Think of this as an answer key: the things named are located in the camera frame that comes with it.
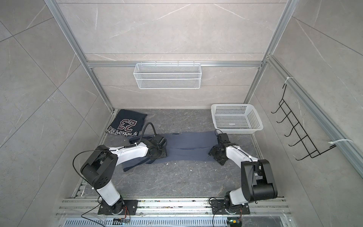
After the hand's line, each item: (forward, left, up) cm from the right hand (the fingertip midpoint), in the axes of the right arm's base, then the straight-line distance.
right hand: (212, 155), depth 92 cm
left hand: (+3, +32, +2) cm, 33 cm away
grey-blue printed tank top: (+7, +21, -1) cm, 22 cm away
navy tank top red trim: (+27, +64, +3) cm, 69 cm away
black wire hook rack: (-7, -36, +32) cm, 49 cm away
